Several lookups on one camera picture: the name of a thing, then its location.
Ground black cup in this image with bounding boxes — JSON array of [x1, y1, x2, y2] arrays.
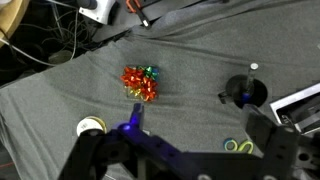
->
[[217, 74, 269, 110]]

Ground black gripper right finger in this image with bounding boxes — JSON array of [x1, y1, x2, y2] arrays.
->
[[241, 103, 302, 180]]

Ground white cable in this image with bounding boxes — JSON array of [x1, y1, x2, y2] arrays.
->
[[0, 36, 56, 68]]

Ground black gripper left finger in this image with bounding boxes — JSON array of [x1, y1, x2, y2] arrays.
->
[[58, 102, 208, 180]]

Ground orange-handled black clamp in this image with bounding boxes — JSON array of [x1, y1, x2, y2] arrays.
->
[[125, 0, 152, 28]]

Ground white-rimmed black tray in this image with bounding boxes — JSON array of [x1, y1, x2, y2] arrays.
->
[[268, 82, 320, 136]]

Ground silver-capped pen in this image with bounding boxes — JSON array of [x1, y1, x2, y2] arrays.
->
[[242, 62, 260, 103]]

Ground white power adaptor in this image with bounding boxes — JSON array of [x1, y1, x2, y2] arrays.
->
[[77, 0, 117, 26]]

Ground tan round object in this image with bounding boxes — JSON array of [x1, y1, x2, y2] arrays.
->
[[0, 0, 30, 48]]

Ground green and blue scissors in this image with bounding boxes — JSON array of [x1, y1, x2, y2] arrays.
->
[[222, 137, 255, 155]]

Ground grey tablecloth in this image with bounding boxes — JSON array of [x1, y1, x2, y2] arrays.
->
[[0, 0, 320, 180]]

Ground white ribbon spool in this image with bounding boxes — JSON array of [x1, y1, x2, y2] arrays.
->
[[76, 115, 108, 138]]

